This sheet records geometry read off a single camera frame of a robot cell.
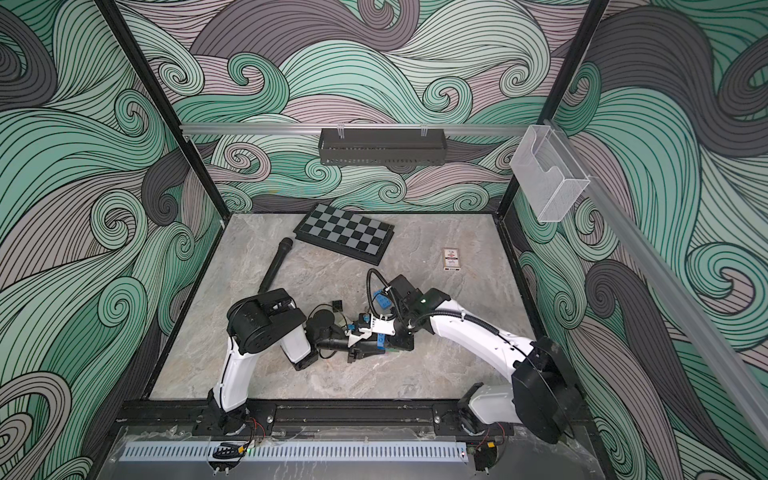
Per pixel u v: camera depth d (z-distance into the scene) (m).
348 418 0.75
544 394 0.40
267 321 0.53
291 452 0.70
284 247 1.07
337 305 0.93
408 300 0.63
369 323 0.69
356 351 0.77
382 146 0.95
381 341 0.77
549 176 0.76
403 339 0.70
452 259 1.04
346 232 1.10
